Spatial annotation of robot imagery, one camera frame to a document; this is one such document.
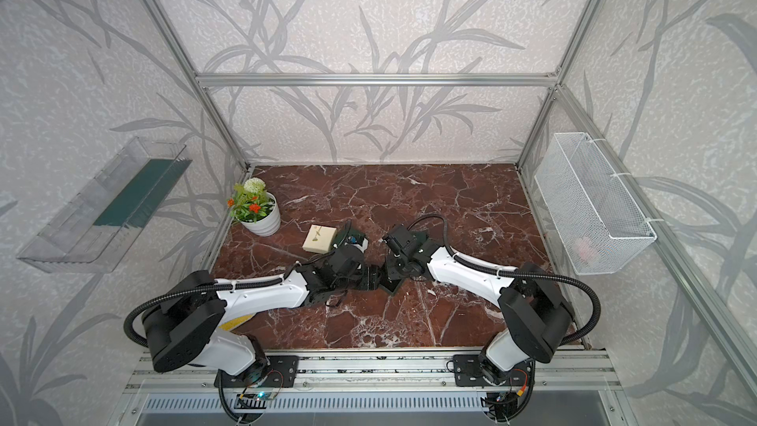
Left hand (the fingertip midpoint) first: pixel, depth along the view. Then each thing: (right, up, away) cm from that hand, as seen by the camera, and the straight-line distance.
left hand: (377, 275), depth 86 cm
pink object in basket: (+54, +10, -12) cm, 56 cm away
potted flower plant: (-37, +19, +4) cm, 42 cm away
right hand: (+4, +2, +1) cm, 5 cm away
